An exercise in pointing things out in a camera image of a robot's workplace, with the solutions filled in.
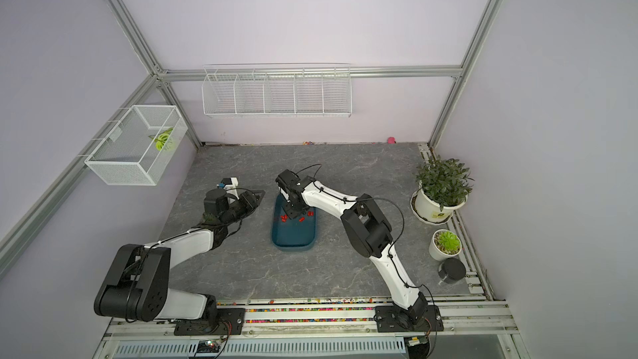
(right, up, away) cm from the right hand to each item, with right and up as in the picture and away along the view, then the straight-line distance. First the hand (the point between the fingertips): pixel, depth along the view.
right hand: (294, 207), depth 96 cm
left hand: (-10, +6, -8) cm, 14 cm away
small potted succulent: (+51, -9, -17) cm, 54 cm away
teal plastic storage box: (+2, -9, -6) cm, 11 cm away
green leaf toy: (-41, +25, -15) cm, 50 cm away
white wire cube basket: (-52, +21, -13) cm, 57 cm away
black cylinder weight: (+53, -17, -18) cm, 58 cm away
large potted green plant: (+52, +9, -15) cm, 55 cm away
